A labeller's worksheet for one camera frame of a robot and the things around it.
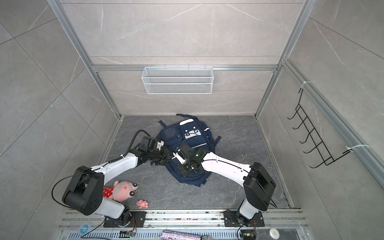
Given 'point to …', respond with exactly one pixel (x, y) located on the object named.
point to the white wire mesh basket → (177, 80)
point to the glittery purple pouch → (173, 235)
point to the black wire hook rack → (327, 158)
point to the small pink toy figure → (141, 203)
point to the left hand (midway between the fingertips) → (175, 153)
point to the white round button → (274, 233)
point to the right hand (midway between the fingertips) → (182, 167)
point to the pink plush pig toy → (120, 191)
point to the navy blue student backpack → (185, 129)
